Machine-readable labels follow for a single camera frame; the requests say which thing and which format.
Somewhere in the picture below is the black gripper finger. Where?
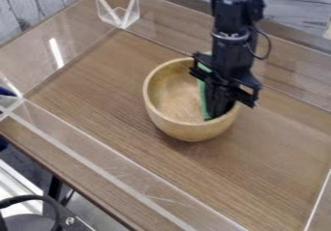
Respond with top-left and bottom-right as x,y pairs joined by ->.
204,81 -> 226,119
224,89 -> 237,113

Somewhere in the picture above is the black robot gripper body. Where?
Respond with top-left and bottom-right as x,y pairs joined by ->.
188,31 -> 264,109

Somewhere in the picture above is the brown wooden bowl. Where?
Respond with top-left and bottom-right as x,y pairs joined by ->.
142,57 -> 240,142

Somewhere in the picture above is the green rectangular block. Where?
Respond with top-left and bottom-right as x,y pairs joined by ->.
194,61 -> 213,121

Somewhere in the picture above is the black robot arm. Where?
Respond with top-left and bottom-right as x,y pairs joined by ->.
190,0 -> 269,120

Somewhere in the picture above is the black table leg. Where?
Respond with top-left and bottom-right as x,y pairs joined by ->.
48,176 -> 63,200

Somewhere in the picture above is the blue object at edge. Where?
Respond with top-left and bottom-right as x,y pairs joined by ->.
0,86 -> 16,97

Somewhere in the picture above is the clear acrylic corner bracket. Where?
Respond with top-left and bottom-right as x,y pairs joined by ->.
95,0 -> 139,29

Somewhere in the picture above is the clear acrylic tray wall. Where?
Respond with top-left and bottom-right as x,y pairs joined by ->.
0,83 -> 248,231

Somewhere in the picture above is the black metal base plate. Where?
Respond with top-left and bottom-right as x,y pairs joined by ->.
43,199 -> 95,231

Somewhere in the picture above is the black cable loop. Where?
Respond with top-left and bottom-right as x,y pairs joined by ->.
0,194 -> 66,231

